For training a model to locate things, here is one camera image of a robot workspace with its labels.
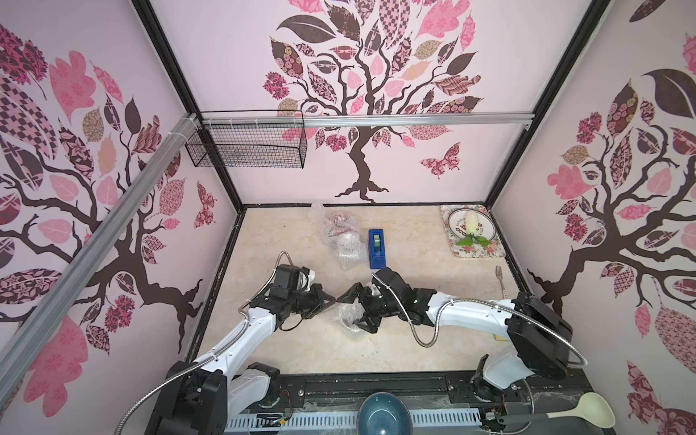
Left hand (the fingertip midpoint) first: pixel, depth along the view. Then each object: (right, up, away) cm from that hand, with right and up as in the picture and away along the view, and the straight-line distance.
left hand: (337, 305), depth 81 cm
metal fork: (+59, +6, +17) cm, 62 cm away
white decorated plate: (+49, +25, +31) cm, 63 cm away
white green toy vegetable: (+54, +26, +29) cm, 67 cm away
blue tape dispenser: (+14, +15, +17) cm, 26 cm away
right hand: (+1, 0, -5) cm, 5 cm away
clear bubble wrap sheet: (+2, -3, -1) cm, 4 cm away
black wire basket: (-31, +56, +14) cm, 66 cm away
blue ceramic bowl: (+13, -26, -11) cm, 31 cm away
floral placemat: (+61, +15, +24) cm, 67 cm away
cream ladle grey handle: (+70, -25, -10) cm, 74 cm away
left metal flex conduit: (-20, +5, -23) cm, 31 cm away
